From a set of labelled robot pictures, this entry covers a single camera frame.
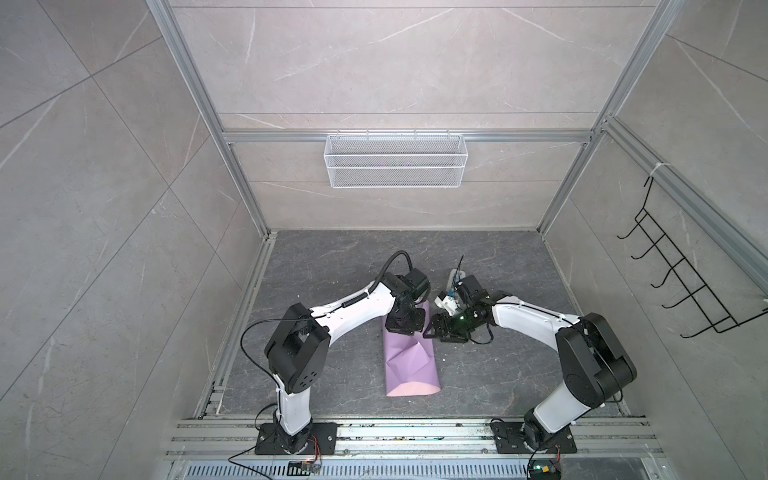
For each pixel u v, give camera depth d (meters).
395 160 1.00
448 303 0.85
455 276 1.00
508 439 0.73
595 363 0.46
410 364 0.74
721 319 0.58
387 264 0.66
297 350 0.47
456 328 0.78
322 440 0.73
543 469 0.70
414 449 0.73
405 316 0.72
